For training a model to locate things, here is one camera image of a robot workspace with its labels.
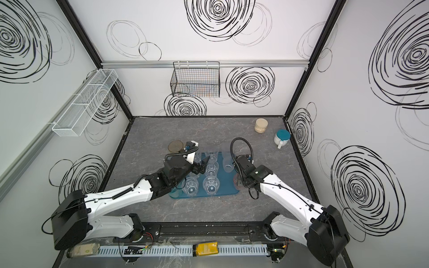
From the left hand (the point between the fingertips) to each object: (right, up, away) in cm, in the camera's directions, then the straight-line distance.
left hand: (202, 152), depth 77 cm
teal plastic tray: (+12, -17, +8) cm, 22 cm away
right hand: (+19, -15, +5) cm, 25 cm away
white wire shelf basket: (-56, +15, -4) cm, 58 cm away
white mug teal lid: (+46, +6, +23) cm, 51 cm away
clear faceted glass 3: (+4, -5, +23) cm, 23 cm away
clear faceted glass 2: (+4, -18, +11) cm, 21 cm away
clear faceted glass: (-7, -17, +6) cm, 19 cm away
